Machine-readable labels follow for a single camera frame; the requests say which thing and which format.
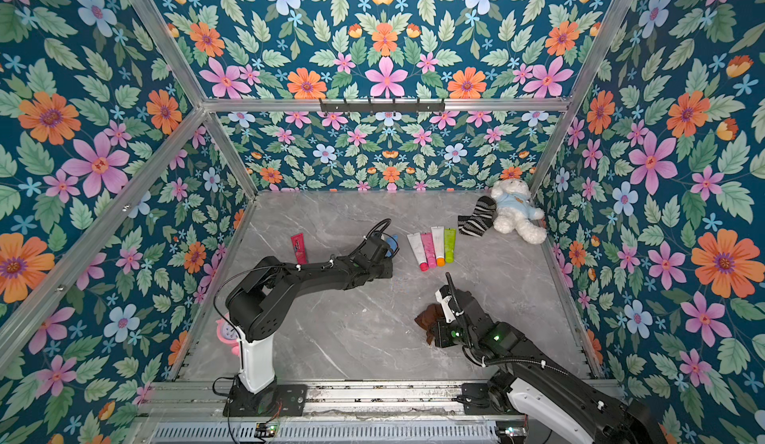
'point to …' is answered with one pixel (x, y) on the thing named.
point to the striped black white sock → (482, 218)
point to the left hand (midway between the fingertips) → (394, 263)
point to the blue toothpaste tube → (391, 243)
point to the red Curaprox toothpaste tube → (299, 246)
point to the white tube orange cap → (438, 238)
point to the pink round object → (228, 333)
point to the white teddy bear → (515, 211)
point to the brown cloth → (428, 318)
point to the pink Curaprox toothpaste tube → (429, 249)
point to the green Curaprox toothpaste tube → (449, 245)
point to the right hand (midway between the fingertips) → (432, 325)
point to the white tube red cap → (415, 241)
